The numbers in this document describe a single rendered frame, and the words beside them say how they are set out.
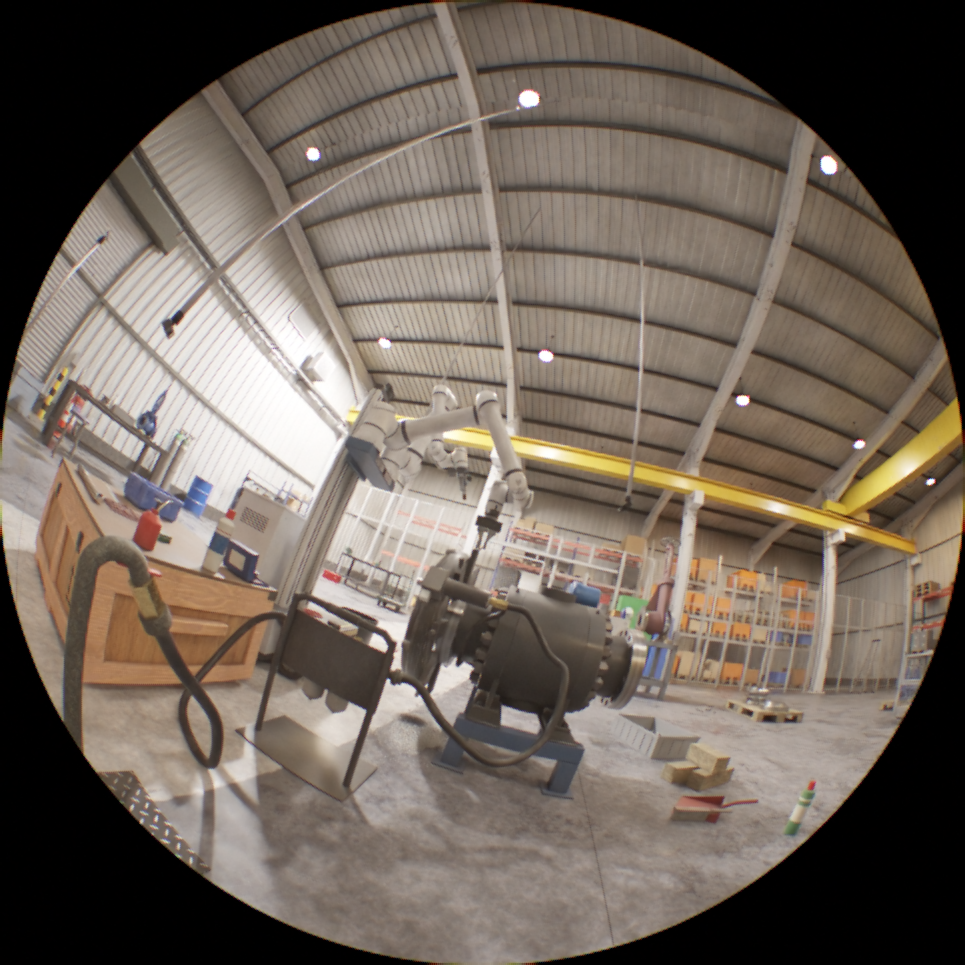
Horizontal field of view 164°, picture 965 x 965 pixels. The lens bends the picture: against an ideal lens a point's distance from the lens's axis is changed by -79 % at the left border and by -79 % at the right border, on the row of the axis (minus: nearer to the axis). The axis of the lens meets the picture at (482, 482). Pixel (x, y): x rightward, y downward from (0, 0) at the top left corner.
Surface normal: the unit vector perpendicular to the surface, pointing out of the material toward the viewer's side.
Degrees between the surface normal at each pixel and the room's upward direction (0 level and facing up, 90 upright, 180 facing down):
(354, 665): 90
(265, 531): 90
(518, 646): 89
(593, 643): 69
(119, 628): 90
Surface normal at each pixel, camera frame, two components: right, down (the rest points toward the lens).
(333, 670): -0.07, -0.39
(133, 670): 0.95, 0.26
